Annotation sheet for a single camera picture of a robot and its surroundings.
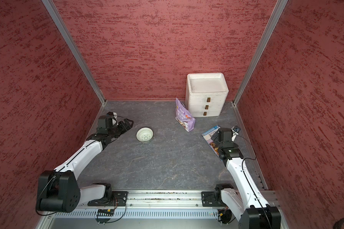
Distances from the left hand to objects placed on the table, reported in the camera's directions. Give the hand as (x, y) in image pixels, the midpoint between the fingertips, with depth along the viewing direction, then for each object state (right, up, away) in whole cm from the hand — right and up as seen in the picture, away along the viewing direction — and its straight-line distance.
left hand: (129, 127), depth 87 cm
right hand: (+57, -7, -4) cm, 57 cm away
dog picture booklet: (+53, -7, +13) cm, 55 cm away
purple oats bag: (+35, +7, +5) cm, 36 cm away
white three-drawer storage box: (+50, +22, +7) cm, 55 cm away
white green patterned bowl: (+7, -6, +11) cm, 14 cm away
